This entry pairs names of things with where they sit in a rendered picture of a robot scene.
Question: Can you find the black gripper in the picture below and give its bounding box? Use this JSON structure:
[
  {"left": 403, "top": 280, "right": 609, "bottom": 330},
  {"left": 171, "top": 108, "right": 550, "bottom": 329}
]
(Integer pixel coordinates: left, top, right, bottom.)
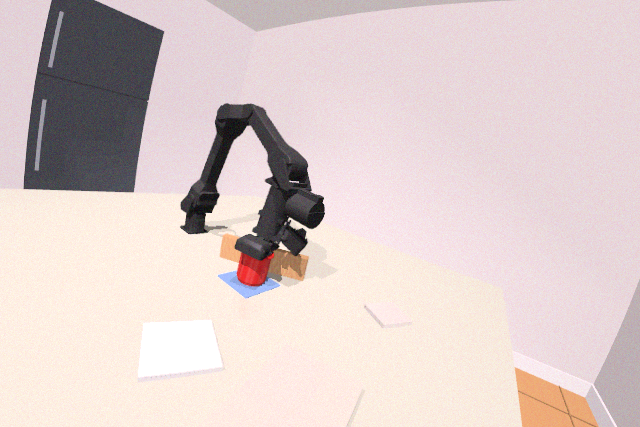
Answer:
[{"left": 234, "top": 206, "right": 289, "bottom": 261}]

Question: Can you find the red plastic cup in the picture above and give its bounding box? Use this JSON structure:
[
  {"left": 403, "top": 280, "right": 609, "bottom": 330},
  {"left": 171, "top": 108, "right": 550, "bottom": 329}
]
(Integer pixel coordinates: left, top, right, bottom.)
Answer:
[{"left": 237, "top": 253, "right": 274, "bottom": 287}]

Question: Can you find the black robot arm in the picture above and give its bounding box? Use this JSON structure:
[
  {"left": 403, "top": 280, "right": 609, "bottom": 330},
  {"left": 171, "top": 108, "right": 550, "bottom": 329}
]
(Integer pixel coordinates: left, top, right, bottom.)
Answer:
[{"left": 180, "top": 103, "right": 325, "bottom": 256}]

